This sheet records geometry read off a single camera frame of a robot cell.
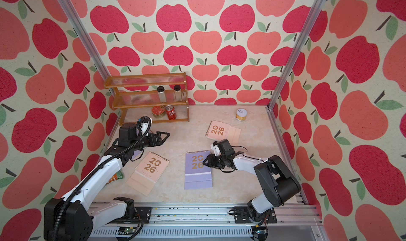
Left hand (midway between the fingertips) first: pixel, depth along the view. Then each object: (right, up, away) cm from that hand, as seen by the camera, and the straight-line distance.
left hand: (164, 137), depth 80 cm
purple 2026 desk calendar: (+17, -22, +8) cm, 29 cm away
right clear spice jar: (+4, +26, +19) cm, 32 cm away
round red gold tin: (-12, +15, +32) cm, 38 cm away
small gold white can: (+47, +13, +31) cm, 58 cm away
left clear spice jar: (-6, +27, +16) cm, 32 cm away
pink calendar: (-10, -20, +8) cm, 24 cm away
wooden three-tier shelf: (-30, +28, +36) cm, 55 cm away
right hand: (+22, -17, +9) cm, 29 cm away
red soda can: (-1, +14, +25) cm, 29 cm away
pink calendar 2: (+31, +1, +25) cm, 40 cm away
